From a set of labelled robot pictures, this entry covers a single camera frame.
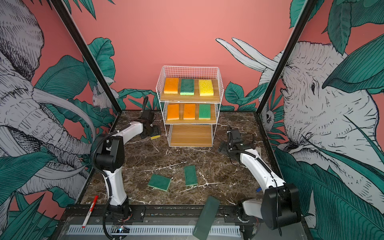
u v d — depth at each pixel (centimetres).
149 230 70
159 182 84
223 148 78
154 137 95
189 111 84
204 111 84
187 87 73
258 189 83
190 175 86
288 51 84
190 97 71
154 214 75
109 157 54
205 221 73
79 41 80
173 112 86
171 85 73
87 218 72
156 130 93
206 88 72
